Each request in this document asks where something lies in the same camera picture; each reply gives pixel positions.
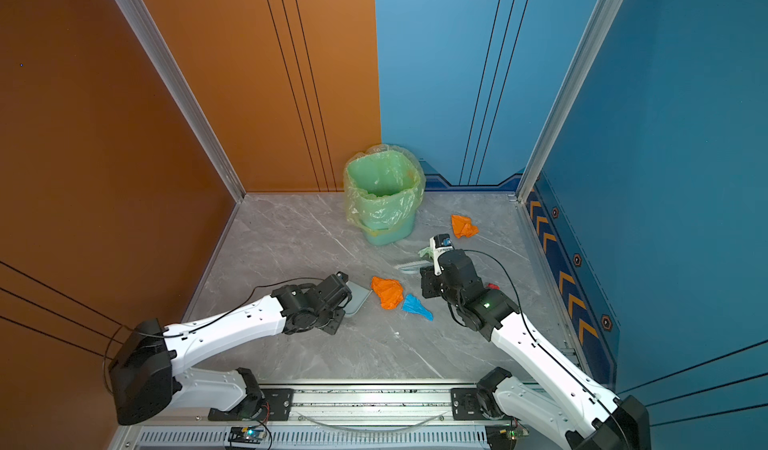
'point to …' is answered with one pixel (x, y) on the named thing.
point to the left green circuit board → (247, 435)
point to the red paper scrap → (493, 286)
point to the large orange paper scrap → (389, 292)
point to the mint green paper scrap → (429, 251)
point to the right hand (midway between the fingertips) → (421, 270)
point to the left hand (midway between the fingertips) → (337, 314)
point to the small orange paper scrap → (463, 227)
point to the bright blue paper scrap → (413, 305)
